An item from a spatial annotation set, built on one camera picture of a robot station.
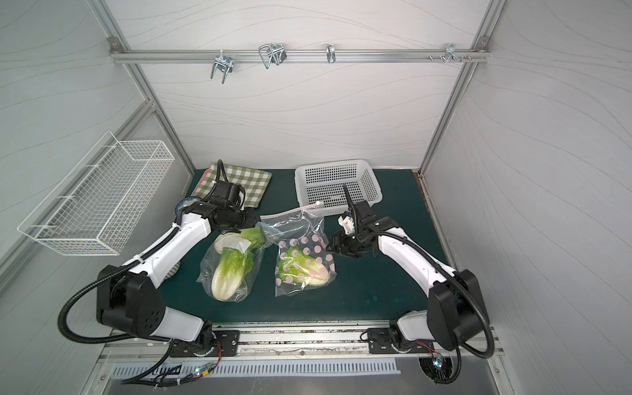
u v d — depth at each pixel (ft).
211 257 2.75
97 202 2.25
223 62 2.55
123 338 1.48
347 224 2.57
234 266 2.63
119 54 2.52
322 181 3.77
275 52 2.51
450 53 2.50
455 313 1.37
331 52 2.41
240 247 2.75
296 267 2.63
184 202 3.42
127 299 1.36
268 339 2.47
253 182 3.79
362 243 2.31
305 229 3.04
